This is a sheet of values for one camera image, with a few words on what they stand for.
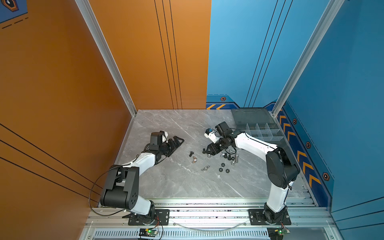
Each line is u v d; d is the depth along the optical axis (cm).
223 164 92
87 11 71
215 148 80
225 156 94
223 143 76
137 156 59
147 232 71
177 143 81
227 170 89
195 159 93
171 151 81
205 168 89
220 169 89
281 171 50
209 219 76
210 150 83
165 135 76
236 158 94
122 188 44
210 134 83
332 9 71
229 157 94
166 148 79
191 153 96
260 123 105
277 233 70
